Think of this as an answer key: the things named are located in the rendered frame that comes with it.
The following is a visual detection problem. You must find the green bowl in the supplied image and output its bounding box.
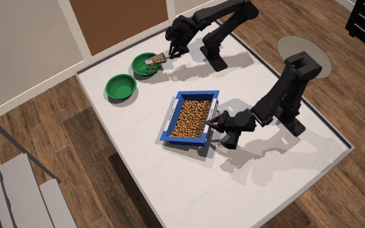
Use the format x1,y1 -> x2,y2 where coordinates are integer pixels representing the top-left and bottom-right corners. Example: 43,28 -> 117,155
131,53 -> 162,77
105,74 -> 137,100

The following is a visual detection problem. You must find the grey scoop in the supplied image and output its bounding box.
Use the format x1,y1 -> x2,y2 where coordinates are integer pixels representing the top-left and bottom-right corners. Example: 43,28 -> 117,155
145,53 -> 170,65

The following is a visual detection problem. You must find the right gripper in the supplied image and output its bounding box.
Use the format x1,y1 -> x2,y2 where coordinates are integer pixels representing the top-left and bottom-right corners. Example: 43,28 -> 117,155
169,38 -> 192,59

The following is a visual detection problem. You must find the blue dog food box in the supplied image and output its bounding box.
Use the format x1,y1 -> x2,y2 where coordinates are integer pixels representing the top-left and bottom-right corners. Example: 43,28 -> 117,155
160,90 -> 219,147

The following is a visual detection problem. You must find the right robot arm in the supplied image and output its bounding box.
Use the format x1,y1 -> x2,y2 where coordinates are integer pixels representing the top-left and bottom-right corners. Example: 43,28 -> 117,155
165,0 -> 259,72

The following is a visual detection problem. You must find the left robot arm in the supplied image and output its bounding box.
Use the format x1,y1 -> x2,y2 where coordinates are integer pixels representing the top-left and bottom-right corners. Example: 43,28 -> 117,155
220,51 -> 322,149

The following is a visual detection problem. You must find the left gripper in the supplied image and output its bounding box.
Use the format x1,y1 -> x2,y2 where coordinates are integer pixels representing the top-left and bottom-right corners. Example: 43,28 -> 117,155
206,110 -> 234,133

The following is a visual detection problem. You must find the dark grey table edge lip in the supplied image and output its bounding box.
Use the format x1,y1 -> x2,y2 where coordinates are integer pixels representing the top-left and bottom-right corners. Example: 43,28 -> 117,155
74,24 -> 355,228

